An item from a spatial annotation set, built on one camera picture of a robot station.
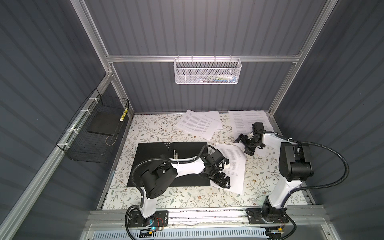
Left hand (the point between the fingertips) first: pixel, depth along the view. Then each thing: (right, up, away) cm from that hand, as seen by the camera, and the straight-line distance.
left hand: (224, 183), depth 83 cm
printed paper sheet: (+8, +4, +6) cm, 11 cm away
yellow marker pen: (-56, +38, -1) cm, 68 cm away
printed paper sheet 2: (+21, +36, +32) cm, 53 cm away
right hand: (+14, +19, +15) cm, 28 cm away
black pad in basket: (-63, +34, -4) cm, 72 cm away
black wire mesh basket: (-68, +27, -10) cm, 74 cm away
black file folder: (-31, +16, +14) cm, 37 cm away
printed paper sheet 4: (-4, +36, +33) cm, 49 cm away
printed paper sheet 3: (-20, +35, +33) cm, 52 cm away
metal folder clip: (-29, +13, +11) cm, 34 cm away
